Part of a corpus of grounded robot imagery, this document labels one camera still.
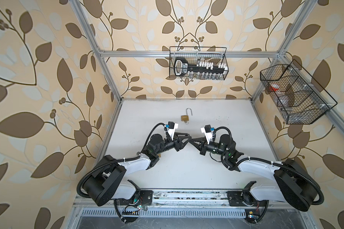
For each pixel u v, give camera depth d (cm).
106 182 43
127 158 51
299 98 73
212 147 70
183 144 72
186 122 105
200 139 72
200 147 72
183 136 77
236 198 72
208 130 69
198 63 81
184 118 108
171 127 70
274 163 48
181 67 83
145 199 74
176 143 69
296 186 42
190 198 75
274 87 81
